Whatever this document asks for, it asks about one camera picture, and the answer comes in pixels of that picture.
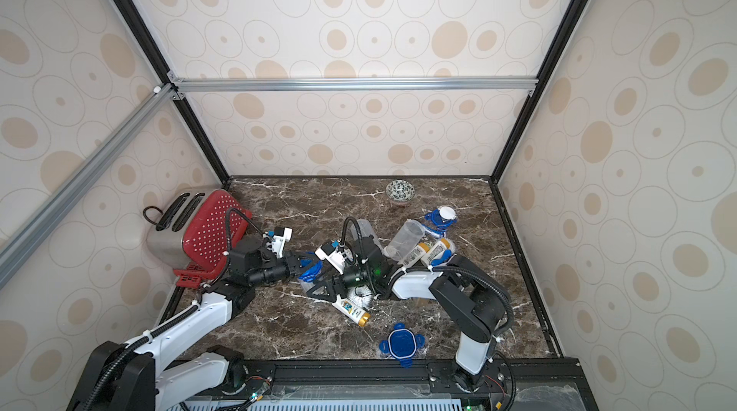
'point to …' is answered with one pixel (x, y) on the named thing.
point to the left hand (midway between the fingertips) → (325, 262)
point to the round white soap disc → (447, 212)
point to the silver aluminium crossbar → (354, 84)
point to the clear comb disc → (361, 294)
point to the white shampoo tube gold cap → (351, 312)
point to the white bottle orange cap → (415, 255)
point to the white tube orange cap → (442, 246)
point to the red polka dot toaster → (197, 228)
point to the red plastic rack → (191, 276)
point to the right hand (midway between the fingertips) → (322, 284)
